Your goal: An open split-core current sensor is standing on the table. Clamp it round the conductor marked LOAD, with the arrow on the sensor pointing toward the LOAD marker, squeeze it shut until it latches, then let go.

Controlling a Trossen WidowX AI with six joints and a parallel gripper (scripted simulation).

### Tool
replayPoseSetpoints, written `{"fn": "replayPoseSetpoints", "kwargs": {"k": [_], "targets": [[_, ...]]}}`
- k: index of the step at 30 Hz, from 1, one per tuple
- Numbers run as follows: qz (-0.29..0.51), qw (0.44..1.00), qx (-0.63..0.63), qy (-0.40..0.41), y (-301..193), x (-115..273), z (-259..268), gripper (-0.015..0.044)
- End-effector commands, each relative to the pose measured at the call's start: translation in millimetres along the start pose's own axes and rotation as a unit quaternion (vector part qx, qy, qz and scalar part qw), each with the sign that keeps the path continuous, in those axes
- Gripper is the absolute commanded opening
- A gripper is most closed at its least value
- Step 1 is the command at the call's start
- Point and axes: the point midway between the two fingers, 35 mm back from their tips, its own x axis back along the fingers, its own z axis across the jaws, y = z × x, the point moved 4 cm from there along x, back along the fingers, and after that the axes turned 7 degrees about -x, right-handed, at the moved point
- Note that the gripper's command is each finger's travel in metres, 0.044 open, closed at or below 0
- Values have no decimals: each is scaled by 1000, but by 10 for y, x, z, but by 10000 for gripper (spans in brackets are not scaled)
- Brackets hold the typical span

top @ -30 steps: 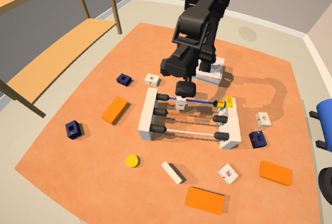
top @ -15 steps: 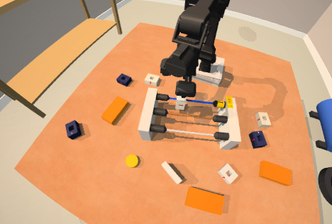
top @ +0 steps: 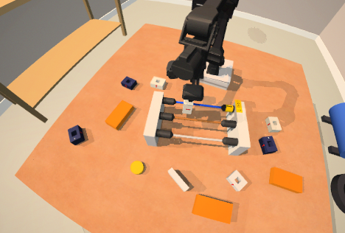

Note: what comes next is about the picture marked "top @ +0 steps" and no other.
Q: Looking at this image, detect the orange rectangular block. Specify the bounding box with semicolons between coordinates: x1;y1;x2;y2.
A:
269;167;303;194
192;195;233;224
105;100;134;131

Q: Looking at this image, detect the yellow round disc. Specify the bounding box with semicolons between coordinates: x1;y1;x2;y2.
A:
130;161;144;175

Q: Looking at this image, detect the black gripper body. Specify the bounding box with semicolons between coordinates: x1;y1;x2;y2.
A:
182;61;207;101

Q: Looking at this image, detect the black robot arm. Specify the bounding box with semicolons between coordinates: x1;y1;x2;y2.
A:
166;0;239;80

